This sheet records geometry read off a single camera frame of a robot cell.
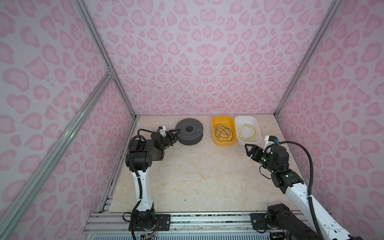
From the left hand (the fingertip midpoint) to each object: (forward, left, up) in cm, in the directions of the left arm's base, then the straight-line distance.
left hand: (182, 129), depth 99 cm
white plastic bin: (+6, -47, -10) cm, 49 cm away
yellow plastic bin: (+13, -33, -8) cm, 37 cm away
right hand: (-21, -37, +10) cm, 44 cm away
